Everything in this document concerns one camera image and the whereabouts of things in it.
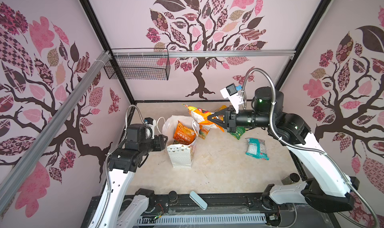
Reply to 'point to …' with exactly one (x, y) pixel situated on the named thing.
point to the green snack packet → (239, 131)
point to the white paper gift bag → (181, 156)
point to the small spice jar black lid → (291, 178)
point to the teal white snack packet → (257, 148)
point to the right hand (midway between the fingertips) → (210, 115)
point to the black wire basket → (139, 63)
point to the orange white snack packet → (203, 132)
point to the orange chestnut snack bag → (183, 135)
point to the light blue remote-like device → (198, 200)
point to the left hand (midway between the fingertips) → (163, 141)
